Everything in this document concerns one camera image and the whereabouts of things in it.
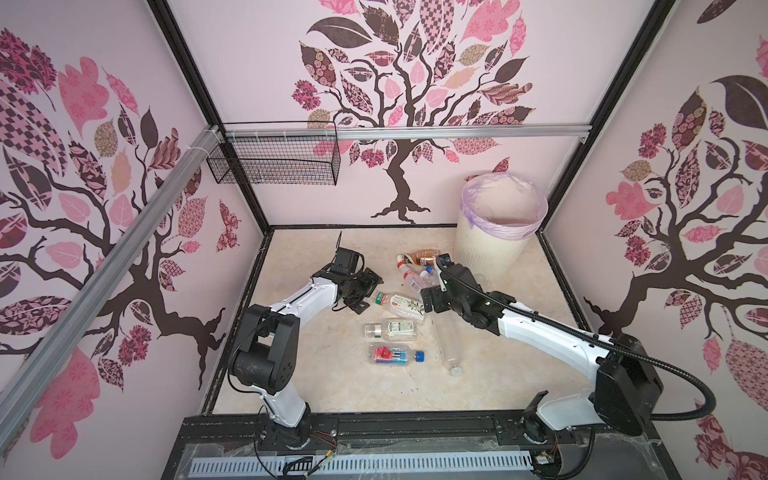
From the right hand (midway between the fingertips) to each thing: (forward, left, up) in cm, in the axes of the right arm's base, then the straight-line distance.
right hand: (435, 284), depth 84 cm
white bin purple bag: (+32, -27, -2) cm, 42 cm away
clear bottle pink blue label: (-16, +12, -10) cm, 23 cm away
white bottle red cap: (+11, +6, -11) cm, 17 cm away
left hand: (+2, +16, -7) cm, 18 cm away
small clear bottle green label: (-10, +13, -9) cm, 19 cm away
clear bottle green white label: (-1, +10, -10) cm, 14 cm away
